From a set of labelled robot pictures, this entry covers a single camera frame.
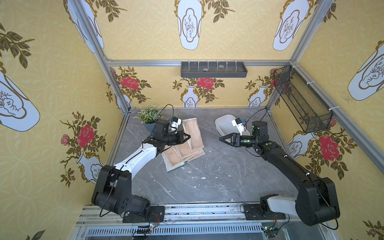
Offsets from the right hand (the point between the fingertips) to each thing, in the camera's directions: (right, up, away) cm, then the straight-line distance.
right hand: (221, 142), depth 77 cm
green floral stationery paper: (-29, -17, +13) cm, 36 cm away
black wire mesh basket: (+50, +14, +6) cm, 53 cm away
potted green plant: (-43, +14, +17) cm, 48 cm away
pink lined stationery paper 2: (-20, -8, +18) cm, 28 cm away
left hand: (-15, +2, +7) cm, 17 cm away
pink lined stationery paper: (-16, +7, +11) cm, 20 cm away
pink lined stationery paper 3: (-27, -12, +16) cm, 34 cm away
